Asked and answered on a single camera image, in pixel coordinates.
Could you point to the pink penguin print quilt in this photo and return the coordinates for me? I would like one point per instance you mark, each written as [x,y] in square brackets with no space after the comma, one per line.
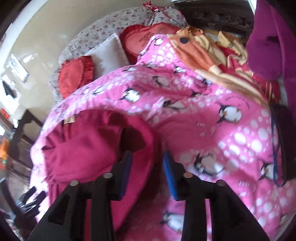
[214,132]

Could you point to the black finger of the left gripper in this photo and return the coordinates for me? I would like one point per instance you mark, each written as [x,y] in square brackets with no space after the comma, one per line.
[25,197]

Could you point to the eye chart wall poster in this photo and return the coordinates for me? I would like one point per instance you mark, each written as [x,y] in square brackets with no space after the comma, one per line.
[18,69]

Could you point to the left red heart cushion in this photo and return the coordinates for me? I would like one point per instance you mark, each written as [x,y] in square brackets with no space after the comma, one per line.
[74,74]

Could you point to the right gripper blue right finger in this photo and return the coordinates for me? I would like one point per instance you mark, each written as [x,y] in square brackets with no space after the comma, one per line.
[230,218]

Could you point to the dark cloth on hook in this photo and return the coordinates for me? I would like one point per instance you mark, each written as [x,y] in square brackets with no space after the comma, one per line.
[8,90]

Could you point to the dark wooden side table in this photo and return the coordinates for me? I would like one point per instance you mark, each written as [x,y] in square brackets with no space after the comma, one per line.
[17,135]

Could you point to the dark carved wooden headboard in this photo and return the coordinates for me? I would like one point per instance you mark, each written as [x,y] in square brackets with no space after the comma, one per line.
[231,16]

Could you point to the orange cartoon blanket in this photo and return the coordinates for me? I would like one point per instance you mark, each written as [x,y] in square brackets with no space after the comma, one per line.
[223,62]

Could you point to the red wall sticker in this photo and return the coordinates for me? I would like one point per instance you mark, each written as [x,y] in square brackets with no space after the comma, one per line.
[5,113]

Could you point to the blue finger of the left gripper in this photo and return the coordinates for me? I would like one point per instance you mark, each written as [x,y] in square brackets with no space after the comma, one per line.
[33,206]

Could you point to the dark red fleece shirt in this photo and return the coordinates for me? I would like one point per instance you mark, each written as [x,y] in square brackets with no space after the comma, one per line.
[87,146]

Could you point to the white square pillow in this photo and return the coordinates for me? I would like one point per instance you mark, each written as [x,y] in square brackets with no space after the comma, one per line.
[108,56]

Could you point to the right red heart cushion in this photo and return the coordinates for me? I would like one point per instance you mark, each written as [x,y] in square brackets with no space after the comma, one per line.
[134,38]

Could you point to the floral bolster pillow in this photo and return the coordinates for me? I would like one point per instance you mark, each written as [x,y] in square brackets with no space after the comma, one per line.
[116,22]

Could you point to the purple fleece garment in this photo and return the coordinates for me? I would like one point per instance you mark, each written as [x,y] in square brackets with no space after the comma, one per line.
[271,45]

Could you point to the red heart cushion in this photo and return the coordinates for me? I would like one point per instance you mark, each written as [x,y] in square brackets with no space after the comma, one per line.
[74,74]
[134,38]

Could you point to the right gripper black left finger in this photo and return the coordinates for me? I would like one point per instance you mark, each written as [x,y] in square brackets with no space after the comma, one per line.
[65,219]

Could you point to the orange plastic crate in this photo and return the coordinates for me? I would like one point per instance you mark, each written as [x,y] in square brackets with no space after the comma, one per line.
[4,149]

